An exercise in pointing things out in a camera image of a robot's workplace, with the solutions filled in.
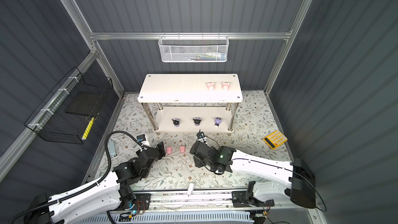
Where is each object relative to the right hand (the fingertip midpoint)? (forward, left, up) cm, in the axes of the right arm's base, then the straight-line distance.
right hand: (199, 156), depth 76 cm
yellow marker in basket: (+6, +50, +17) cm, 53 cm away
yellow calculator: (+15, -46, -12) cm, 49 cm away
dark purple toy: (+21, +14, -1) cm, 26 cm away
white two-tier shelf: (+46, +5, -12) cm, 48 cm away
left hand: (+6, +22, +1) cm, 23 cm away
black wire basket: (+14, +63, +20) cm, 67 cm away
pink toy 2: (+9, +11, -11) cm, 17 cm away
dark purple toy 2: (+22, +2, -1) cm, 22 cm away
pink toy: (+8, +18, -9) cm, 22 cm away
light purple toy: (+24, -11, -3) cm, 26 cm away
